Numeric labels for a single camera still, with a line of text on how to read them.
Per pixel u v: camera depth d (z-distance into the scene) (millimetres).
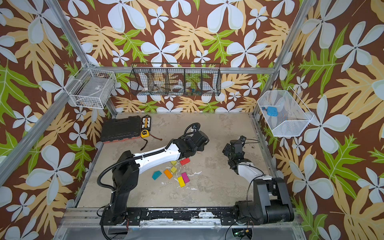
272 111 861
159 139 1047
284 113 829
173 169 883
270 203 421
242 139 796
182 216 749
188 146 649
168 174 887
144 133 1045
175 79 968
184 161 927
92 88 862
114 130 1067
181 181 857
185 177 870
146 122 1124
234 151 701
